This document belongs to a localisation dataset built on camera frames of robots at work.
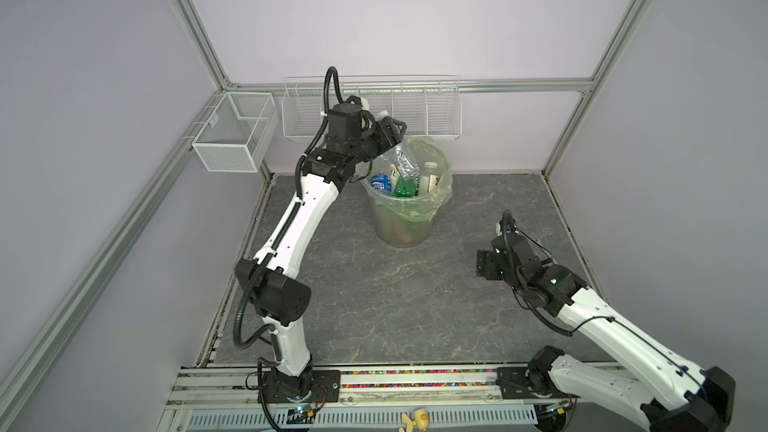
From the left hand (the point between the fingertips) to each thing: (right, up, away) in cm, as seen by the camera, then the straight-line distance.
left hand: (403, 133), depth 72 cm
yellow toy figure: (+4, -66, -5) cm, 67 cm away
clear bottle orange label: (+8, -10, +17) cm, 21 cm away
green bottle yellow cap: (+1, -12, +17) cm, 21 cm away
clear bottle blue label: (-6, -10, +14) cm, 18 cm away
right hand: (+24, -31, +6) cm, 40 cm away
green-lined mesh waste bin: (+2, -22, +14) cm, 27 cm away
